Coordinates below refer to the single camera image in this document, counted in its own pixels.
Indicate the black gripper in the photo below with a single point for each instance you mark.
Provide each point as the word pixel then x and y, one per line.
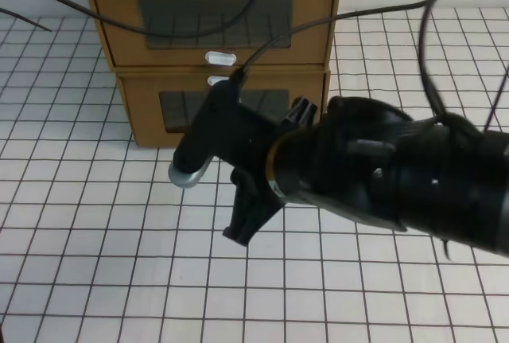
pixel 249 172

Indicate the white plastic drawer handle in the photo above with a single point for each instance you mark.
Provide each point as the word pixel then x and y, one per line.
pixel 220 59
pixel 212 80

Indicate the brown cardboard shoebox drawer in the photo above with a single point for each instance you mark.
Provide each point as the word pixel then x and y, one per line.
pixel 167 20

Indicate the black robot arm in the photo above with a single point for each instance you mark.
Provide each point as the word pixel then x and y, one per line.
pixel 373 164

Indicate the lower brown cardboard shoebox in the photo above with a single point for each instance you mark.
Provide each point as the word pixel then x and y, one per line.
pixel 162 102

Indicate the upper brown cardboard shoebox shell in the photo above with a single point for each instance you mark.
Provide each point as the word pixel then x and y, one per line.
pixel 312 47

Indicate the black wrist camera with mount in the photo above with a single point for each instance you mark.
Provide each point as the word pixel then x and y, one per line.
pixel 210 134

